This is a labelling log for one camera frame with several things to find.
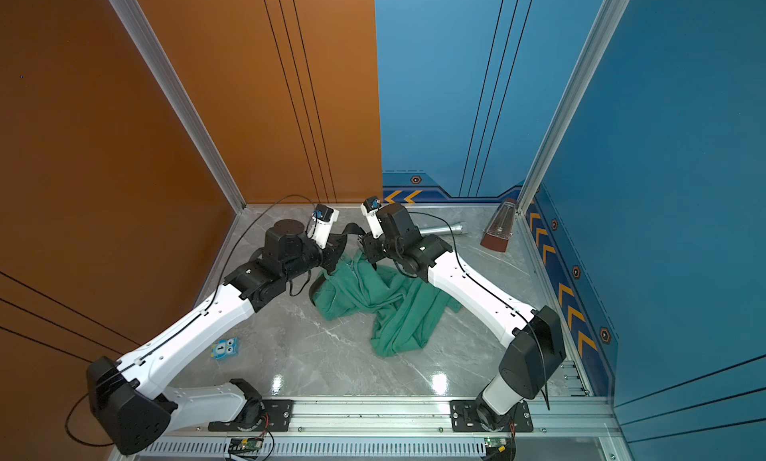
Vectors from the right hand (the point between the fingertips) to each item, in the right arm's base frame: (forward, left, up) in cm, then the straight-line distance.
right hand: (367, 237), depth 78 cm
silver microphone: (+21, -26, -21) cm, 40 cm away
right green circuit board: (-41, -32, -29) cm, 60 cm away
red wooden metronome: (+17, -43, -18) cm, 49 cm away
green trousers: (-10, -8, -21) cm, 24 cm away
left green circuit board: (-43, +29, -27) cm, 58 cm away
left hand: (-2, +5, +4) cm, 7 cm away
